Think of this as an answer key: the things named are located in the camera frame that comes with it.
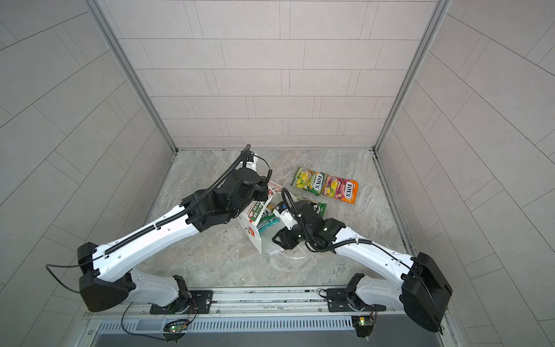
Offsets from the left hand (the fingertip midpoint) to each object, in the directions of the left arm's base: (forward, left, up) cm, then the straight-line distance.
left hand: (273, 177), depth 67 cm
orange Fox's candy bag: (+13, -28, -27) cm, 41 cm away
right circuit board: (-36, -29, -30) cm, 56 cm away
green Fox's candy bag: (+19, -15, -28) cm, 37 cm away
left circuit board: (-37, +29, -26) cm, 54 cm away
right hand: (-12, -1, -20) cm, 24 cm away
